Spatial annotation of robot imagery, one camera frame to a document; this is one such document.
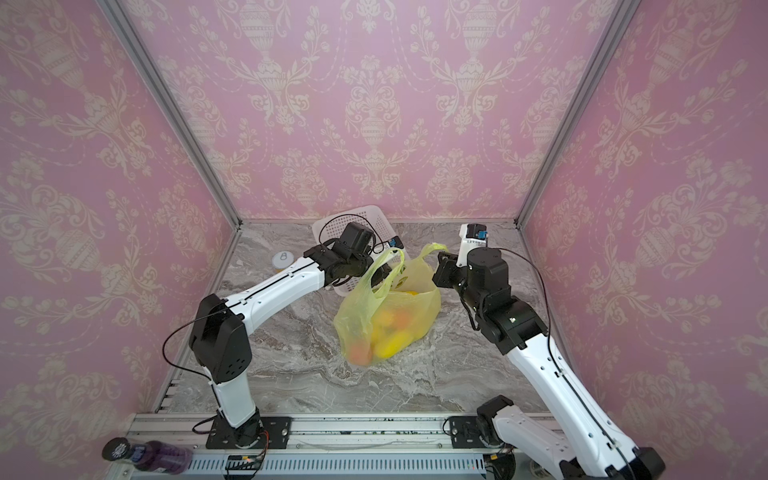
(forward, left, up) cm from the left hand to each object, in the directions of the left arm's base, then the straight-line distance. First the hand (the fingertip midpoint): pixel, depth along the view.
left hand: (388, 268), depth 85 cm
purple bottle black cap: (-44, +48, -7) cm, 66 cm away
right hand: (-6, -12, +14) cm, 20 cm away
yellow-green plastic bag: (-16, 0, +6) cm, 17 cm away
